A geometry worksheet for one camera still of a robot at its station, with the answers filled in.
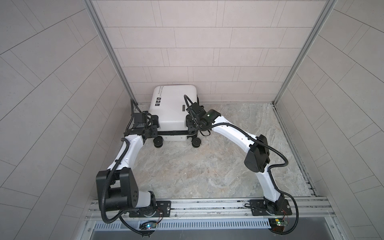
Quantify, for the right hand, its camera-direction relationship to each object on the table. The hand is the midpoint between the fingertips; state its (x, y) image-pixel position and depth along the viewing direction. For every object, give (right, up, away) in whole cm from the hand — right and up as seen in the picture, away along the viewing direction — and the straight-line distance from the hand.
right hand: (189, 126), depth 86 cm
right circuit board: (+42, -43, -19) cm, 63 cm away
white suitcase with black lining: (-13, +14, +4) cm, 19 cm away
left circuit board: (-16, -41, -22) cm, 49 cm away
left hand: (-20, 0, +1) cm, 20 cm away
